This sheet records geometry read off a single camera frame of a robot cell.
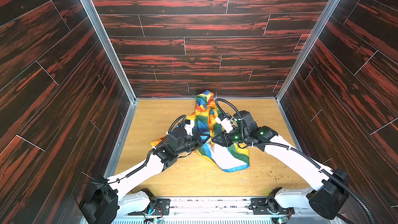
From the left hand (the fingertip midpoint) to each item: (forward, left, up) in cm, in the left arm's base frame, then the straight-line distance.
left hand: (212, 137), depth 73 cm
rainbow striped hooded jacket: (+27, +3, -19) cm, 33 cm away
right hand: (+2, -2, -2) cm, 4 cm away
